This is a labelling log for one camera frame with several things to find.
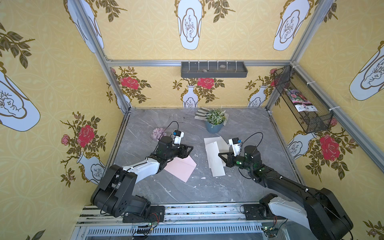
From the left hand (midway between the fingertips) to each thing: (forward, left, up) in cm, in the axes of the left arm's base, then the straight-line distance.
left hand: (191, 147), depth 87 cm
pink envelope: (-8, +6, -11) cm, 15 cm away
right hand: (-8, -15, +2) cm, 17 cm away
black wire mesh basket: (+41, -65, +19) cm, 80 cm away
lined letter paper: (-8, -13, -1) cm, 16 cm away
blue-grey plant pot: (+16, -17, -3) cm, 23 cm away
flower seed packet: (+9, -56, +25) cm, 62 cm away
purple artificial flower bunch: (+10, +21, 0) cm, 23 cm away
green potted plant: (+17, -15, +7) cm, 24 cm away
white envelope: (-9, -17, +5) cm, 20 cm away
